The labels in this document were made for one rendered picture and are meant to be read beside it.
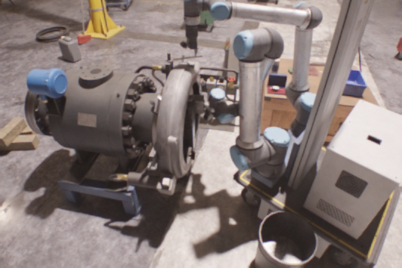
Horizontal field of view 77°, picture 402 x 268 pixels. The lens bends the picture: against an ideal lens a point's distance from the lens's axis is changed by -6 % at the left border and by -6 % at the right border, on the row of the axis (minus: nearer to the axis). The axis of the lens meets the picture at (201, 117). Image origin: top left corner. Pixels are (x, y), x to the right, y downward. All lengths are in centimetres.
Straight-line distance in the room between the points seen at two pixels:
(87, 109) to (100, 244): 90
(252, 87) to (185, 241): 114
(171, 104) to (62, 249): 124
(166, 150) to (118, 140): 35
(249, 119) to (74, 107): 105
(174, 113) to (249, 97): 41
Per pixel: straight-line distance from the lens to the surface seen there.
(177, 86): 147
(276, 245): 182
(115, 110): 163
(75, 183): 204
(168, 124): 142
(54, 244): 214
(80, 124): 175
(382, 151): 151
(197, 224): 198
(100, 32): 526
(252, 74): 123
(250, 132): 136
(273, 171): 163
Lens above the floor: 172
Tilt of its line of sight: 38 degrees down
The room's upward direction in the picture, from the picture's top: straight up
